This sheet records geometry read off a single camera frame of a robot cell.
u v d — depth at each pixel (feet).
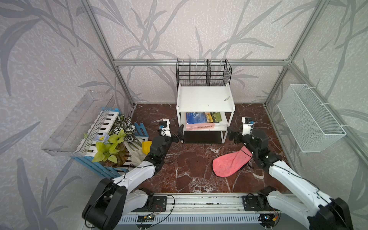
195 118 2.72
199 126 2.70
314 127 2.06
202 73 3.40
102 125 2.25
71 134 2.13
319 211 1.28
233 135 2.32
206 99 2.44
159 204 2.39
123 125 2.39
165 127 2.20
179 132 2.36
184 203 2.47
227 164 2.84
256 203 2.38
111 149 2.26
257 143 1.92
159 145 1.99
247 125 2.19
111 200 1.34
